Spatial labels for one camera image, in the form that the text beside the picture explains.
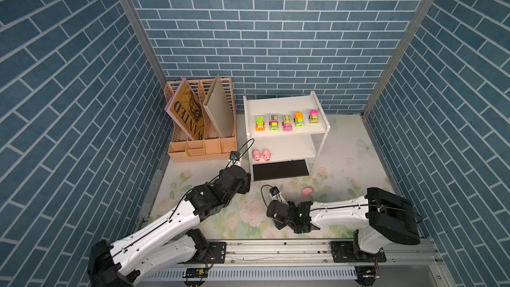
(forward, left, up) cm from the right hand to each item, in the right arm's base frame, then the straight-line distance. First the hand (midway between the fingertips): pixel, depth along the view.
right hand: (276, 215), depth 83 cm
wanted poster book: (+38, +46, +22) cm, 63 cm away
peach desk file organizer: (+29, +33, +7) cm, 44 cm away
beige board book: (+44, +32, +20) cm, 58 cm away
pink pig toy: (+17, +10, +20) cm, 28 cm away
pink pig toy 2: (+17, +6, +20) cm, 27 cm away
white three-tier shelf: (+17, -1, +35) cm, 39 cm away
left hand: (+9, +12, +18) cm, 23 cm away
